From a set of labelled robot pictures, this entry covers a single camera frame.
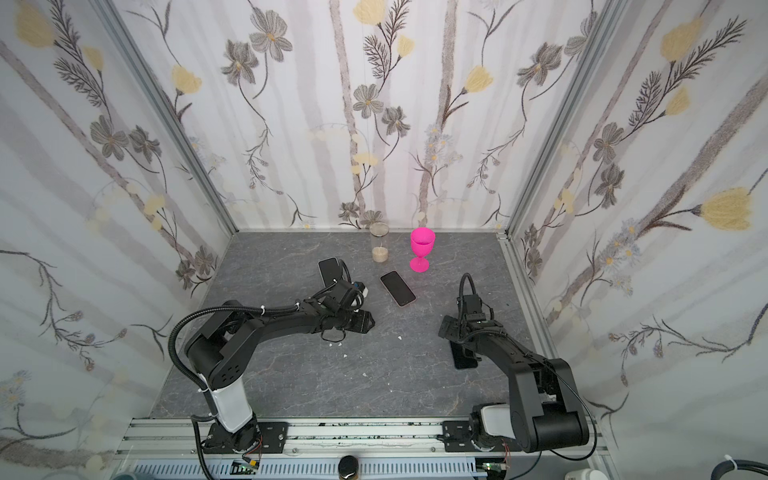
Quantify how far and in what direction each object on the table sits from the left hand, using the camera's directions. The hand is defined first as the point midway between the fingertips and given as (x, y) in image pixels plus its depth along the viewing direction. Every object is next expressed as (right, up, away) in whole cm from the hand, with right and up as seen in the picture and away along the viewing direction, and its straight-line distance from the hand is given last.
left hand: (366, 315), depth 94 cm
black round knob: (-1, -26, -31) cm, 41 cm away
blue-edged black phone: (+10, +8, +7) cm, 15 cm away
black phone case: (0, 0, -11) cm, 11 cm away
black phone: (+29, -12, -6) cm, 32 cm away
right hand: (+26, -3, -1) cm, 27 cm away
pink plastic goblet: (+18, +24, +3) cm, 30 cm away
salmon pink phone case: (+8, +6, +7) cm, 12 cm away
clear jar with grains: (+4, +27, +8) cm, 28 cm away
